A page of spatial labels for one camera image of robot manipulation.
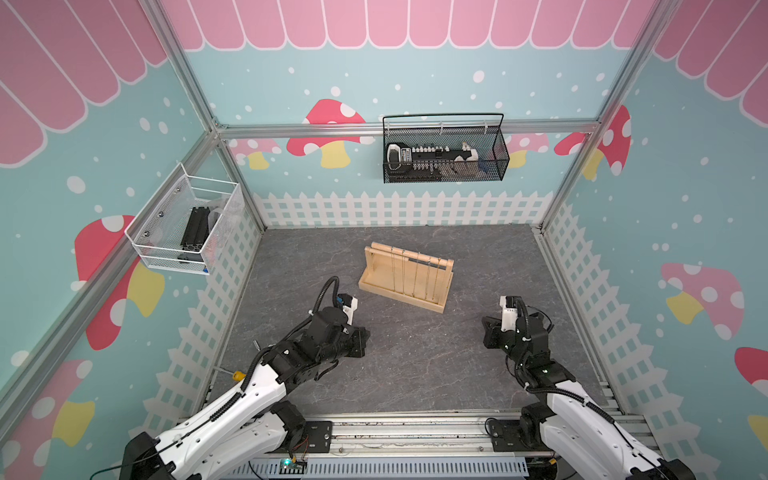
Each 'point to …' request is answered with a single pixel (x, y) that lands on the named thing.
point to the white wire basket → (189, 224)
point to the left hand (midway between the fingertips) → (369, 339)
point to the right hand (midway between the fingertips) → (483, 317)
